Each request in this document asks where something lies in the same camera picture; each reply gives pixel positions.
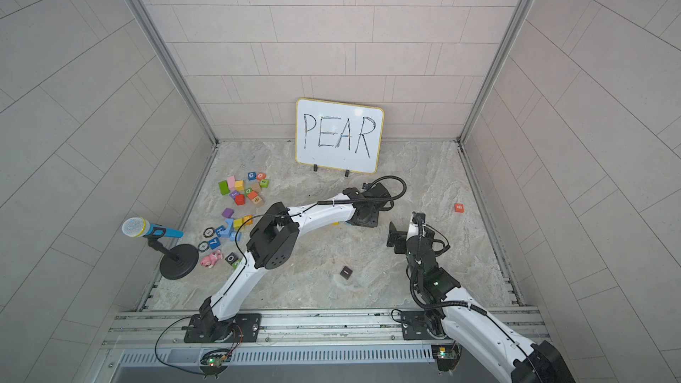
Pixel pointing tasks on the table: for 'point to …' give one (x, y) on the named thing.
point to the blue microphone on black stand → (177, 263)
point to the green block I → (263, 183)
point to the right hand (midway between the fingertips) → (402, 223)
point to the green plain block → (224, 188)
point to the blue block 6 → (252, 175)
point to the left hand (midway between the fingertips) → (375, 220)
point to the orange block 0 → (261, 175)
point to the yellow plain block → (239, 185)
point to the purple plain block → (228, 212)
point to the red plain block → (239, 199)
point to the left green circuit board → (215, 362)
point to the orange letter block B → (458, 207)
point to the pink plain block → (231, 182)
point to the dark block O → (231, 258)
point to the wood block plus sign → (257, 200)
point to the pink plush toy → (209, 261)
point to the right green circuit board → (447, 356)
